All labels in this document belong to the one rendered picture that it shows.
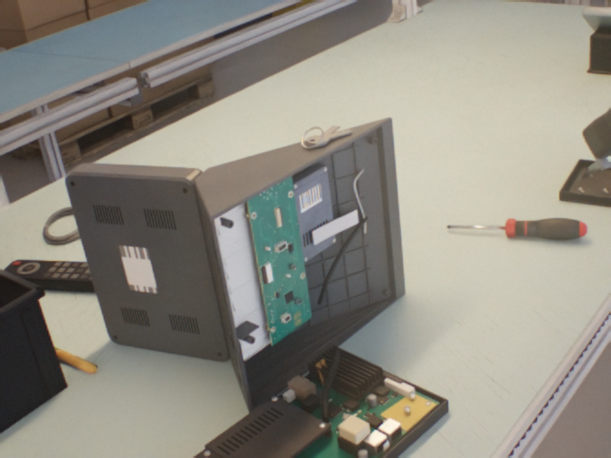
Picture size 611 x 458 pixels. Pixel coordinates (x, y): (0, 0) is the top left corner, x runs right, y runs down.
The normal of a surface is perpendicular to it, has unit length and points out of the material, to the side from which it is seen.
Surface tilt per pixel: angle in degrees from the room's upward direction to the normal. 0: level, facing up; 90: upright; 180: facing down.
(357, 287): 90
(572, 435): 0
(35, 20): 90
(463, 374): 0
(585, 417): 0
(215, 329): 90
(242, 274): 90
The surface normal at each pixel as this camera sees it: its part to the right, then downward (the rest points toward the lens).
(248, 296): 0.73, 0.23
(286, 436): -0.12, -0.88
